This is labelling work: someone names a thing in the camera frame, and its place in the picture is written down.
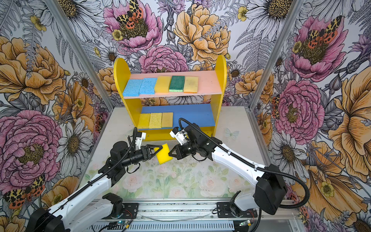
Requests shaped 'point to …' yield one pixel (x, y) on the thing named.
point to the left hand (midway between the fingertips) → (161, 152)
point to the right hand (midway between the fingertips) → (171, 158)
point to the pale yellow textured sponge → (155, 120)
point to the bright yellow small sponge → (144, 121)
